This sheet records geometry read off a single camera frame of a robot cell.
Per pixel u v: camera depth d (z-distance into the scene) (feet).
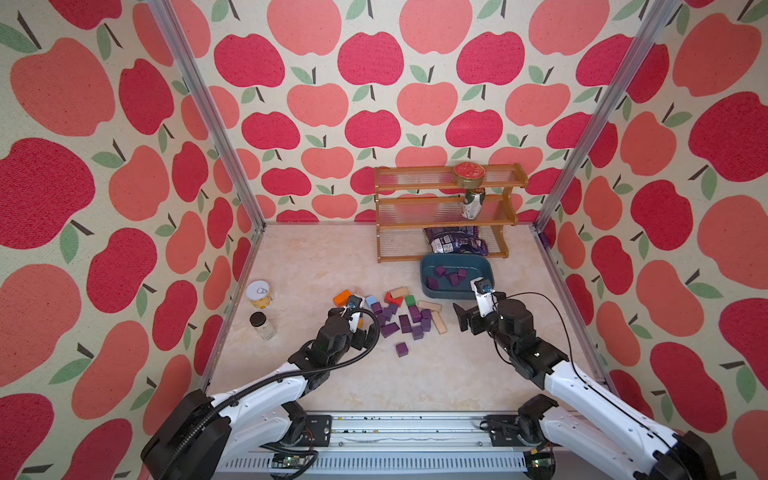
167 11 2.27
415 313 3.14
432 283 3.40
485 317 2.32
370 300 3.15
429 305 3.23
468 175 2.94
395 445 2.41
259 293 3.11
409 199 3.75
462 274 3.39
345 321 2.34
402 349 2.82
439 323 3.06
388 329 3.05
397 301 3.21
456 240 3.44
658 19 2.29
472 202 3.14
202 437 1.35
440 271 3.41
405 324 3.05
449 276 3.40
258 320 2.75
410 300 3.23
